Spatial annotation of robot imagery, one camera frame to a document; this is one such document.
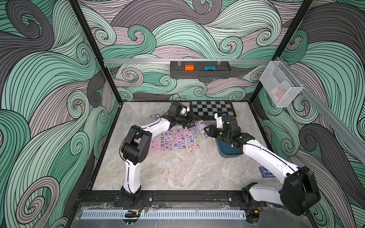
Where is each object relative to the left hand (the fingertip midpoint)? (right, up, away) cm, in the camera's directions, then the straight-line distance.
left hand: (201, 119), depth 86 cm
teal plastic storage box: (+15, -19, -1) cm, 24 cm away
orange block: (-7, +35, +7) cm, 36 cm away
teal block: (+7, +35, +7) cm, 36 cm away
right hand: (+3, -5, -3) cm, 7 cm away
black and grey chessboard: (+8, +7, +24) cm, 26 cm away
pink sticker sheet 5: (0, -3, -1) cm, 3 cm away
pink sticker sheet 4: (-4, -16, +9) cm, 19 cm away
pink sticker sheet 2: (-22, -15, +9) cm, 28 cm away
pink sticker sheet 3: (-13, -14, +12) cm, 23 cm away
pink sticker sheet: (-30, -17, +9) cm, 35 cm away
